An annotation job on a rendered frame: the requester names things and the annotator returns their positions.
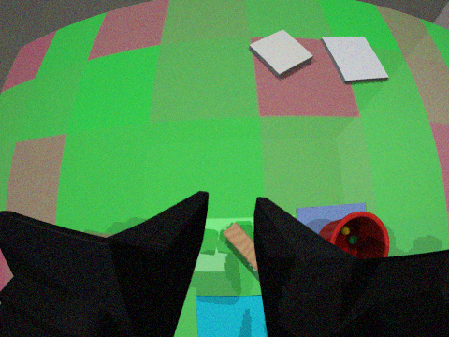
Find red cup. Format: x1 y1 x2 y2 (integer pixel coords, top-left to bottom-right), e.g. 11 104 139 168
319 211 389 259

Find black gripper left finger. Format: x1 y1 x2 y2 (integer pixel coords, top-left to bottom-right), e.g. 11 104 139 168
0 191 210 337

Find brown wooden plank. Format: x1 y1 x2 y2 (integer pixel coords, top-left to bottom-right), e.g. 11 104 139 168
224 222 258 271

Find white flat slab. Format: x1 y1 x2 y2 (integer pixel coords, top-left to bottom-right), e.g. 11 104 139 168
321 37 389 83

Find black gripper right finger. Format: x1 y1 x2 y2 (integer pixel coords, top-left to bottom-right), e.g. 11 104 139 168
253 198 449 337

